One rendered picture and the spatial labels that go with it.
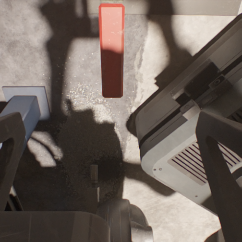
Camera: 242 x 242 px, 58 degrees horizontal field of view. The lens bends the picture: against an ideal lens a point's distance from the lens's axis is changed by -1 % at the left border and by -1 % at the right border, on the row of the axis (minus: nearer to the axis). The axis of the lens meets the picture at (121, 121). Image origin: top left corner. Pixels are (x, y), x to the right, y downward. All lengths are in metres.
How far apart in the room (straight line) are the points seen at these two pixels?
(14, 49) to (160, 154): 0.52
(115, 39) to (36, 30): 0.54
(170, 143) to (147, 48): 0.30
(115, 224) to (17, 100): 0.51
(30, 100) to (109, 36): 0.61
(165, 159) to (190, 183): 0.13
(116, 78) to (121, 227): 0.33
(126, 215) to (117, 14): 0.41
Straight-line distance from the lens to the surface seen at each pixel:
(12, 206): 0.78
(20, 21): 0.73
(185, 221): 1.41
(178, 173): 0.65
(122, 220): 0.49
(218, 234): 1.57
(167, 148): 0.58
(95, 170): 0.62
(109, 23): 0.19
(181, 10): 0.69
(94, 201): 0.59
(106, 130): 0.85
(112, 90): 0.21
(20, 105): 0.76
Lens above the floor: 0.67
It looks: 54 degrees down
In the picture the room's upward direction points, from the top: 177 degrees clockwise
